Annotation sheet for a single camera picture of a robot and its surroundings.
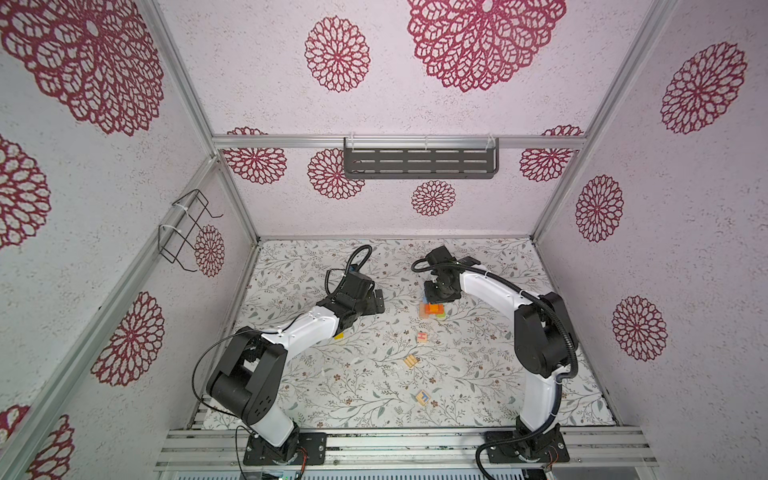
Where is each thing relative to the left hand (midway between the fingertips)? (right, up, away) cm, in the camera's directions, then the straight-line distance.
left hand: (367, 302), depth 92 cm
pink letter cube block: (+17, -11, 0) cm, 20 cm away
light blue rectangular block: (+17, +1, -6) cm, 18 cm away
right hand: (+21, +3, +3) cm, 22 cm away
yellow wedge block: (-5, -4, -27) cm, 28 cm away
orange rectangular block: (+22, -3, +4) cm, 22 cm away
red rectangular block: (+18, -4, +7) cm, 20 cm away
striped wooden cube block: (+13, -16, -5) cm, 21 cm away
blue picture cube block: (+16, -25, -11) cm, 31 cm away
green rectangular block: (+24, -5, +5) cm, 25 cm away
